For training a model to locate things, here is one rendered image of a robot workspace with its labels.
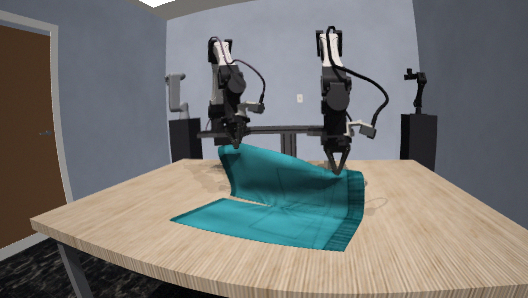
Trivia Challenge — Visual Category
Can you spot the teal cloth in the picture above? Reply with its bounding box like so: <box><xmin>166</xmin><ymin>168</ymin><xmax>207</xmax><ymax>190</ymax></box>
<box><xmin>170</xmin><ymin>143</ymin><xmax>365</xmax><ymax>252</ymax></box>

